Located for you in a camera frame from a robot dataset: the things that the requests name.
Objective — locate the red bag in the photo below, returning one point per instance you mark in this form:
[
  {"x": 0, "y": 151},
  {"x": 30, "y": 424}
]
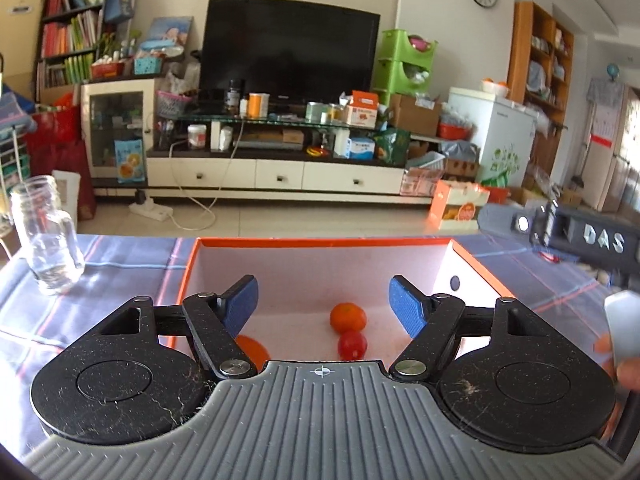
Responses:
[{"x": 55, "y": 145}]

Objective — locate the green snack bag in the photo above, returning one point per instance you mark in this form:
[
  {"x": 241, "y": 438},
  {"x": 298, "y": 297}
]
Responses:
[{"x": 392, "y": 147}]

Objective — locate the large orange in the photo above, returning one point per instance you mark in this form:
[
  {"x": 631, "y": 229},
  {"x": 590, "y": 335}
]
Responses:
[{"x": 255, "y": 352}]

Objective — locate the cream and black TV stand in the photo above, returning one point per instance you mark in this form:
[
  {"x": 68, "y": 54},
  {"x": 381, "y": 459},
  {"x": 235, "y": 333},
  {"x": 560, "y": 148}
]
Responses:
[{"x": 280, "y": 172}]

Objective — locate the black flat television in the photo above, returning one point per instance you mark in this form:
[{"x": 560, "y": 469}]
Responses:
[{"x": 290, "y": 45}]

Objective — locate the wall calendar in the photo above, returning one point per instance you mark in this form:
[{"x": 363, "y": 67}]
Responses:
[{"x": 604, "y": 110}]

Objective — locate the brown cardboard box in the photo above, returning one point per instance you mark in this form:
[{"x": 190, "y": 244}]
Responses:
[{"x": 415, "y": 115}]

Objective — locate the white chest freezer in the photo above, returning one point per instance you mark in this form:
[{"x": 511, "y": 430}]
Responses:
[{"x": 500, "y": 130}]

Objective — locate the blue tissue box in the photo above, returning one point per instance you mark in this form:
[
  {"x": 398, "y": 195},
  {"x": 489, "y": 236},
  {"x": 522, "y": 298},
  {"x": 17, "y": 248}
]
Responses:
[{"x": 361, "y": 148}]

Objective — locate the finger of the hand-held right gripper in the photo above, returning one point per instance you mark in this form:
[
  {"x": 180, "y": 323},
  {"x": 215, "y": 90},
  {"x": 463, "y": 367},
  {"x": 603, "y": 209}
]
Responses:
[{"x": 500, "y": 220}]

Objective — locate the blue plaid tablecloth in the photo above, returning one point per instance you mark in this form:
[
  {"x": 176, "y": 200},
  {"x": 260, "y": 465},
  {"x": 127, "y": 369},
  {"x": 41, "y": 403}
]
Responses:
[{"x": 100, "y": 280}]

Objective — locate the dark bookshelf with books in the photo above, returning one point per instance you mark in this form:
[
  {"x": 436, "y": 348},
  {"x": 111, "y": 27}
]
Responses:
[{"x": 70, "y": 25}]

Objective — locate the children's picture book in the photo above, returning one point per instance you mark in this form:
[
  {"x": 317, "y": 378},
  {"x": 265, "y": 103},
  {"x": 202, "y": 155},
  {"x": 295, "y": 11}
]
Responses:
[{"x": 171, "y": 32}]

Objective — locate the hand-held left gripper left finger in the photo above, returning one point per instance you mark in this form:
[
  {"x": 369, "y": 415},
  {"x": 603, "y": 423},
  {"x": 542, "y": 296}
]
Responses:
[{"x": 242, "y": 305}]

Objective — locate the green stacked storage bins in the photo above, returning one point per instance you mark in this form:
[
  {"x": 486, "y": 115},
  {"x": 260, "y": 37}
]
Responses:
[{"x": 405, "y": 65}]

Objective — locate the orange fruit carton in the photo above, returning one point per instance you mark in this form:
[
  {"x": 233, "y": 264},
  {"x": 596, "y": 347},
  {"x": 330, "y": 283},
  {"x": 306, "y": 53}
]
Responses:
[{"x": 457, "y": 207}]

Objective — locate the white bowl of oranges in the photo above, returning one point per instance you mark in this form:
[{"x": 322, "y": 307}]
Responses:
[{"x": 495, "y": 87}]

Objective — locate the wooden open shelf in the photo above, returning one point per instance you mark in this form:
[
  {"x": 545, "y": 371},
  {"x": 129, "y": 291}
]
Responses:
[{"x": 542, "y": 60}]

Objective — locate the red plastic basket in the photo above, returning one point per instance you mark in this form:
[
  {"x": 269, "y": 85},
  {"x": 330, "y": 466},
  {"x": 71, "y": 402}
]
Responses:
[{"x": 107, "y": 70}]

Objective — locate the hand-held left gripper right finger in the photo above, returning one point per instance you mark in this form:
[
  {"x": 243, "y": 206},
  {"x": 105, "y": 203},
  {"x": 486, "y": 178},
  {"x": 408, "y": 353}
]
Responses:
[{"x": 407, "y": 305}]

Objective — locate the white paper bag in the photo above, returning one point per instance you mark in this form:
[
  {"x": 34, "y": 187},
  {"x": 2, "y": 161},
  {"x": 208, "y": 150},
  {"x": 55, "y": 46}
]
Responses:
[{"x": 67, "y": 195}]

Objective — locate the small globe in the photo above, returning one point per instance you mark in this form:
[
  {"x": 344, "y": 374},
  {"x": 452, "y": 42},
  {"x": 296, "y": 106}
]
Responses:
[{"x": 613, "y": 71}]

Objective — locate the pink plastic basket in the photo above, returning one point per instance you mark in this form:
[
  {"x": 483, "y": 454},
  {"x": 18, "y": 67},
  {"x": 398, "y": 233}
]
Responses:
[{"x": 174, "y": 104}]

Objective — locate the red tomato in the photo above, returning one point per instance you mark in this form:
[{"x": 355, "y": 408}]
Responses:
[{"x": 353, "y": 345}]

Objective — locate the person's right hand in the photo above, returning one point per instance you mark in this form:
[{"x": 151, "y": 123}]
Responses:
[{"x": 631, "y": 377}]

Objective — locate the orange and white box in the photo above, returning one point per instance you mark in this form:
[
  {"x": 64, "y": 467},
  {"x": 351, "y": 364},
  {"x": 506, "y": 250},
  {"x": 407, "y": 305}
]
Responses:
[{"x": 361, "y": 110}]

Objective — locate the standing air conditioner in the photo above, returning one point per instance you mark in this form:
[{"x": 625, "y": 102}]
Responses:
[{"x": 22, "y": 25}]

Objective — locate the teal plastic basket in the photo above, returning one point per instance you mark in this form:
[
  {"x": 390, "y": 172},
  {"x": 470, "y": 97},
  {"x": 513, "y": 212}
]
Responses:
[{"x": 148, "y": 65}]

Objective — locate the orange cardboard box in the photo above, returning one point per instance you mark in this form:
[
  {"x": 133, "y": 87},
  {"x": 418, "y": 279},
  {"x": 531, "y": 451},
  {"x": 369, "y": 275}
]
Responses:
[{"x": 320, "y": 275}]

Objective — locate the orange tangerine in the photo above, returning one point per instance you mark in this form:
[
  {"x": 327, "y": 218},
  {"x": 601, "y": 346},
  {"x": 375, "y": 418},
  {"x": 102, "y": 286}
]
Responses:
[{"x": 348, "y": 317}]

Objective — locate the white power strip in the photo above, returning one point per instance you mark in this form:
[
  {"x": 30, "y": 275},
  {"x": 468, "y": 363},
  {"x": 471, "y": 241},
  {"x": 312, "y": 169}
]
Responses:
[{"x": 150, "y": 211}]

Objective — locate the dark glass bottle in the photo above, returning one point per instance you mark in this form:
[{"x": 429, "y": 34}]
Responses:
[{"x": 236, "y": 95}]

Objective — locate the blue snack bag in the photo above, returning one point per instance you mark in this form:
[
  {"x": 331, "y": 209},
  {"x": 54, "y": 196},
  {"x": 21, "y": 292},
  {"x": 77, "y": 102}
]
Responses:
[{"x": 130, "y": 160}]

